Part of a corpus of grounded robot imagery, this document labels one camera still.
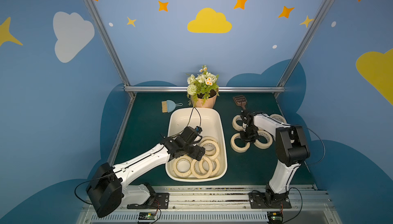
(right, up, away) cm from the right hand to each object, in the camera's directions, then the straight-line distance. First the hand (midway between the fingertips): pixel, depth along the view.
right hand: (249, 140), depth 95 cm
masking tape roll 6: (-22, -13, -13) cm, 29 cm away
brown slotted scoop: (0, +26, +20) cm, 33 cm away
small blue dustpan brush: (-54, +22, +20) cm, 62 cm away
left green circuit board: (-57, -31, -23) cm, 69 cm away
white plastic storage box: (-24, -11, -14) cm, 30 cm away
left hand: (-32, 0, -14) cm, 35 cm away
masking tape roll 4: (-43, -15, -14) cm, 48 cm away
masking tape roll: (+24, +14, +11) cm, 30 cm away
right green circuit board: (+5, -33, -22) cm, 40 cm away
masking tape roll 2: (-9, -3, -4) cm, 11 cm away
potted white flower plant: (-30, +32, -6) cm, 44 cm away
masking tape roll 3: (-26, +1, -2) cm, 26 cm away
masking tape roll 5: (-30, -13, -13) cm, 35 cm away
